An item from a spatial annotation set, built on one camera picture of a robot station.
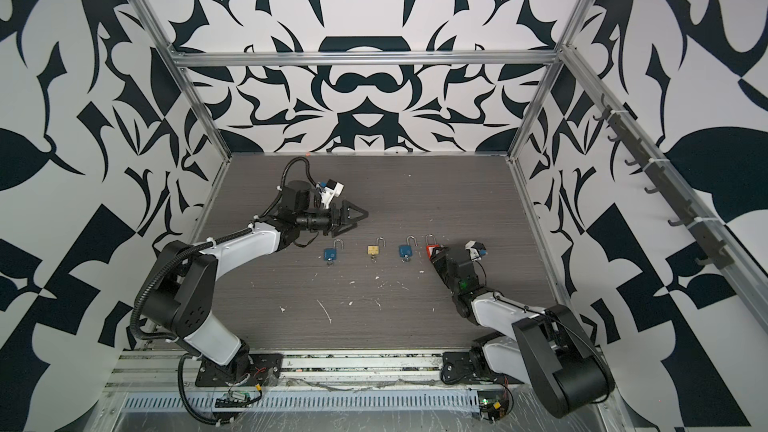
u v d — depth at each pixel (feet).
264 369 2.40
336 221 2.47
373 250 3.10
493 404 2.34
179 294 1.50
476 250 2.66
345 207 2.49
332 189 2.68
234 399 2.23
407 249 3.10
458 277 2.25
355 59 3.12
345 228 2.75
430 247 3.08
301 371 2.48
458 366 2.44
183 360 2.25
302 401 2.34
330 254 3.08
